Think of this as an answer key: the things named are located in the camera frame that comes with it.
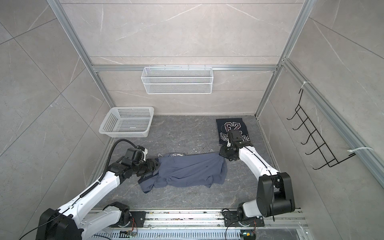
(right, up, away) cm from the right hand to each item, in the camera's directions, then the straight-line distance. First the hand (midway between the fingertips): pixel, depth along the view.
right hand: (222, 151), depth 89 cm
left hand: (-39, -5, -7) cm, 40 cm away
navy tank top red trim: (+5, +16, +21) cm, 27 cm away
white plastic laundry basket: (-66, +19, +18) cm, 71 cm away
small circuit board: (-50, -37, -18) cm, 65 cm away
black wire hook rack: (+39, +7, -25) cm, 47 cm away
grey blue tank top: (-25, -10, -5) cm, 28 cm away
